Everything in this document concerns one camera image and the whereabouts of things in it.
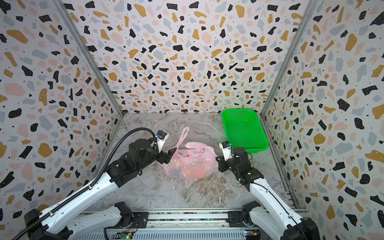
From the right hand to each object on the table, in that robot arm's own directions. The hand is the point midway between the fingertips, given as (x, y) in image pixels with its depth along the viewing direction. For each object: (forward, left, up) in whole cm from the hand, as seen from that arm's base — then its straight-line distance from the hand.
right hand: (215, 155), depth 81 cm
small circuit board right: (-34, -17, -16) cm, 41 cm away
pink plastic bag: (-3, +10, -1) cm, 10 cm away
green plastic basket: (+33, -25, -17) cm, 45 cm away
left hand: (0, +23, +12) cm, 26 cm away
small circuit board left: (-35, +44, -15) cm, 58 cm away
